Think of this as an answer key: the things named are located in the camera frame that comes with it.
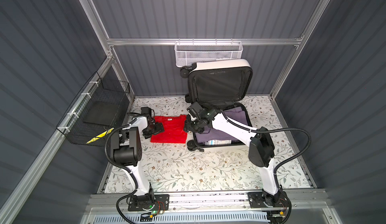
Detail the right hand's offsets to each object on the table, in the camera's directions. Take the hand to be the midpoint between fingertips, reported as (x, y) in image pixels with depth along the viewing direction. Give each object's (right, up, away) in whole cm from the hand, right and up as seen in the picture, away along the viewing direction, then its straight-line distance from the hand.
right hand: (187, 130), depth 87 cm
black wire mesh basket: (-43, +14, -11) cm, 47 cm away
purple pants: (+31, +9, +11) cm, 34 cm away
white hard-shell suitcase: (+20, +27, +2) cm, 33 cm away
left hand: (-21, -3, +12) cm, 24 cm away
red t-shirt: (-9, -2, +10) cm, 14 cm away
